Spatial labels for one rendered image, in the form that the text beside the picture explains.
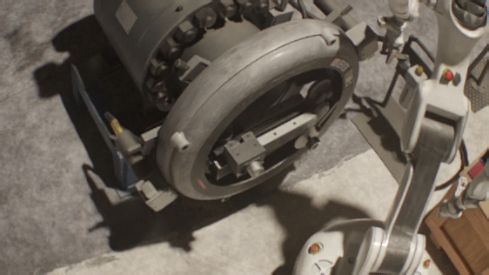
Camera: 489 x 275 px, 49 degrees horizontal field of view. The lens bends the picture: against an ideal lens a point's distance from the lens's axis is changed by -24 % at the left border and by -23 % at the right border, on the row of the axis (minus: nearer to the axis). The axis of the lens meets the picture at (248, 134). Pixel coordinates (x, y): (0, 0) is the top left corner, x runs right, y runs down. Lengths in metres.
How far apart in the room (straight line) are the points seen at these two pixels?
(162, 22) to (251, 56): 0.40
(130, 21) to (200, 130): 0.55
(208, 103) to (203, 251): 0.86
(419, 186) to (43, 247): 1.54
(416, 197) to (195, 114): 0.71
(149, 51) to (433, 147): 0.97
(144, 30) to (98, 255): 0.94
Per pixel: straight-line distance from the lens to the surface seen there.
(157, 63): 2.12
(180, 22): 2.06
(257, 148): 2.02
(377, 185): 2.85
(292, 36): 1.87
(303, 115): 2.20
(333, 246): 2.24
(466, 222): 2.59
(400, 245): 1.99
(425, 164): 1.90
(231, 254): 2.56
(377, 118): 3.03
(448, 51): 1.80
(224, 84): 1.82
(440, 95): 1.83
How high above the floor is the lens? 2.34
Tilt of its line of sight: 55 degrees down
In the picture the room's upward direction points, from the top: 14 degrees clockwise
